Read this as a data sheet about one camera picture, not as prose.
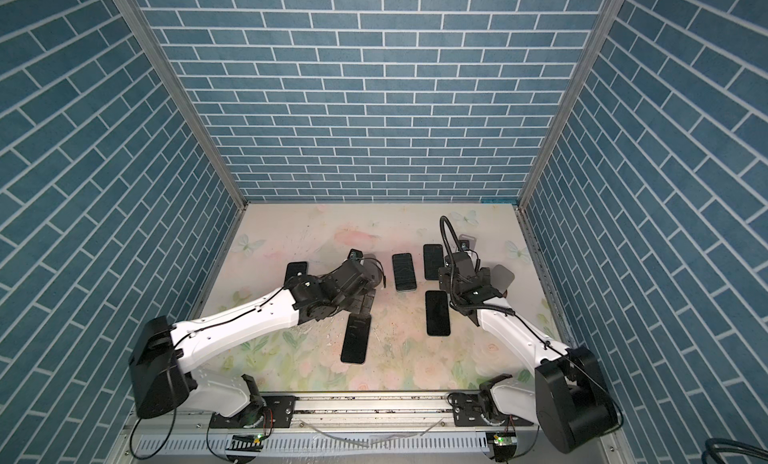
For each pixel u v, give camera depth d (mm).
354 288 601
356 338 868
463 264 660
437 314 966
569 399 407
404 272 992
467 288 657
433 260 1102
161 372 385
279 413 727
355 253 705
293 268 1005
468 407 739
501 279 918
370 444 705
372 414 750
